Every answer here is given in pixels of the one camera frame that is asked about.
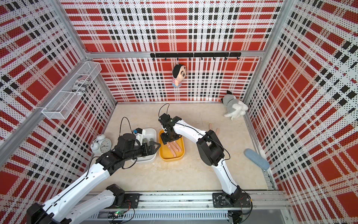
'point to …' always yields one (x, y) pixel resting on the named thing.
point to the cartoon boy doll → (179, 73)
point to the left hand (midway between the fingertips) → (157, 146)
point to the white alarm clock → (101, 145)
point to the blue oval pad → (256, 159)
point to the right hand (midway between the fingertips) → (169, 140)
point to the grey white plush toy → (235, 108)
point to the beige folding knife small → (210, 126)
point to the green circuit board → (117, 214)
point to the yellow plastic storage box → (165, 153)
